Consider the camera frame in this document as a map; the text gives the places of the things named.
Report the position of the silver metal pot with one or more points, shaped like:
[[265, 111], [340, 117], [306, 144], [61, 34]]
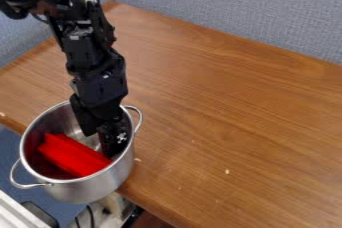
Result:
[[34, 172]]

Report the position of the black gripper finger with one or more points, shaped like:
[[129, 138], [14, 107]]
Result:
[[91, 117], [114, 135]]

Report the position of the white ribbed panel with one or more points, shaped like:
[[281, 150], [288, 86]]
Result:
[[15, 216]]

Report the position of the red block object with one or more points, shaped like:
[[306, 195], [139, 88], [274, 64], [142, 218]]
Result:
[[73, 156]]

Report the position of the black bracket under table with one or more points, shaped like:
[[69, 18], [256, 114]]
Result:
[[133, 217]]

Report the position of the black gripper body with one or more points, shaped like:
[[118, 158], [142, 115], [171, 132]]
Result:
[[103, 87]]

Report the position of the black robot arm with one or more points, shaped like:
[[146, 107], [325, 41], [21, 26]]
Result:
[[85, 35]]

